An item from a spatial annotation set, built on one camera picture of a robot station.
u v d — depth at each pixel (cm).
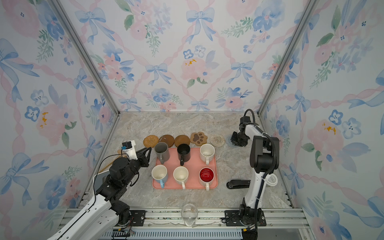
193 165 91
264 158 56
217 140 103
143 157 67
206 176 86
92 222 50
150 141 103
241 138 86
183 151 93
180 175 86
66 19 73
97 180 81
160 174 87
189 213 76
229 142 103
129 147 65
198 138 104
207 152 97
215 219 75
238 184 82
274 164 57
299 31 76
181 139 104
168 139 104
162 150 90
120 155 64
